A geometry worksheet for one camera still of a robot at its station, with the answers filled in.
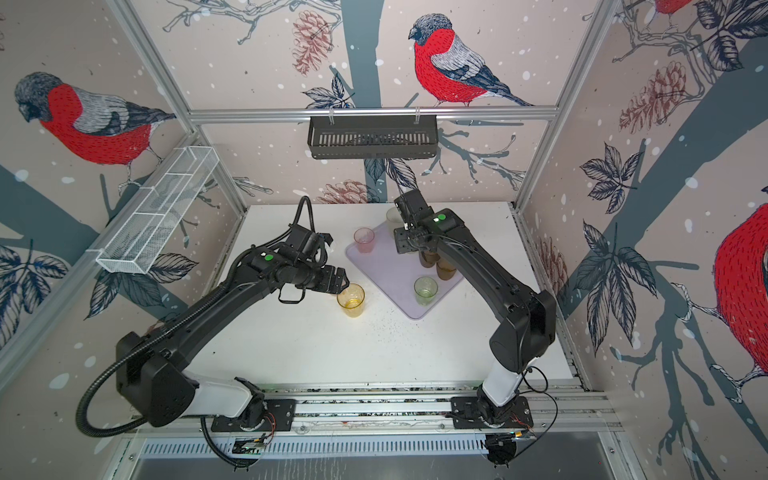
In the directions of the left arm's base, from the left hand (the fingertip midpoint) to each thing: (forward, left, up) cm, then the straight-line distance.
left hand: (336, 282), depth 78 cm
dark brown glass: (+17, -27, -13) cm, 35 cm away
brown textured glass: (+13, -33, -14) cm, 38 cm away
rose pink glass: (+27, -5, -15) cm, 32 cm away
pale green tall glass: (+35, -16, -13) cm, 41 cm away
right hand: (+11, -19, +3) cm, 22 cm away
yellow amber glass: (+3, -2, -16) cm, 17 cm away
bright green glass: (+7, -26, -16) cm, 31 cm away
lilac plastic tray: (+14, -17, -17) cm, 28 cm away
